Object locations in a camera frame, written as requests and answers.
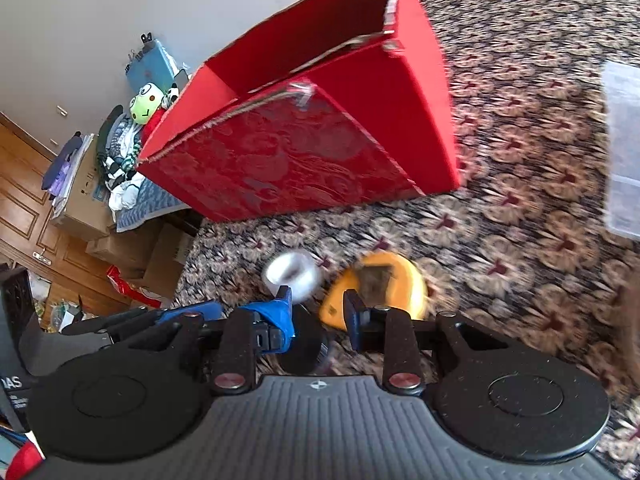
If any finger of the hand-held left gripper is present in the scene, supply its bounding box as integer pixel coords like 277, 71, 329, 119
102, 320, 177, 346
60, 300, 224, 338

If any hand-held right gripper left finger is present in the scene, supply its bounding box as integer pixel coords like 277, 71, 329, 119
124, 285, 297, 396

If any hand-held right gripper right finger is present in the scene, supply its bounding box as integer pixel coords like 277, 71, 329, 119
341, 290, 507, 397

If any black round disc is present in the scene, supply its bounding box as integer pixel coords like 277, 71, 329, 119
277, 305, 328, 376

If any clear tape roll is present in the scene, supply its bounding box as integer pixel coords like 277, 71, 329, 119
262, 250, 323, 303

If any yellow tape measure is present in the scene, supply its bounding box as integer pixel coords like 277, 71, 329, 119
319, 251, 430, 332

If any red patterned cardboard box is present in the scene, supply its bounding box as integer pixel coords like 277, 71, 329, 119
135, 0, 461, 223

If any red white plastic bag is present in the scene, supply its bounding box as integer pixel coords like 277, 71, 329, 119
106, 265, 171, 311

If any brown cardboard box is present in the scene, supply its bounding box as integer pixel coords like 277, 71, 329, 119
145, 222, 196, 301
85, 232, 161, 271
52, 132, 118, 241

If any blue patterned blanket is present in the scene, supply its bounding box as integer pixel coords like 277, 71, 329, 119
116, 177, 193, 233

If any green white striped plush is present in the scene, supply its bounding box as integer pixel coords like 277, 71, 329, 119
97, 105, 146, 211

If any green frog plush toy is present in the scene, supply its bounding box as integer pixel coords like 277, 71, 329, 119
129, 82, 170, 131

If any light blue box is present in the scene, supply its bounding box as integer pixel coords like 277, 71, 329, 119
125, 39, 182, 93

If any clear plastic container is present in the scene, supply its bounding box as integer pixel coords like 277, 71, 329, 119
600, 60, 640, 238

